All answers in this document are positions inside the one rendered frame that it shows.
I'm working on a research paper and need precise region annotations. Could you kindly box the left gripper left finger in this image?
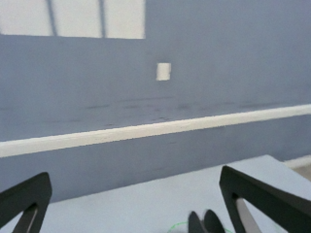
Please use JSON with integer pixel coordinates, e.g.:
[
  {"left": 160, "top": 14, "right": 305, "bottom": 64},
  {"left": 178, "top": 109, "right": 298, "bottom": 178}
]
[{"left": 0, "top": 172, "right": 52, "bottom": 233}]

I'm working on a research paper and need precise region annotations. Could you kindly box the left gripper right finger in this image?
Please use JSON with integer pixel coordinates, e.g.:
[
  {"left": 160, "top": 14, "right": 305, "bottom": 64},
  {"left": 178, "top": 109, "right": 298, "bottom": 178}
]
[{"left": 219, "top": 165, "right": 311, "bottom": 233}]

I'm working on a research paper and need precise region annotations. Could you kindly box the black cable reel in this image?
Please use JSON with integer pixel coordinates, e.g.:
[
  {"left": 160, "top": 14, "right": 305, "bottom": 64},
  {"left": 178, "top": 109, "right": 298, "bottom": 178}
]
[{"left": 190, "top": 210, "right": 229, "bottom": 233}]

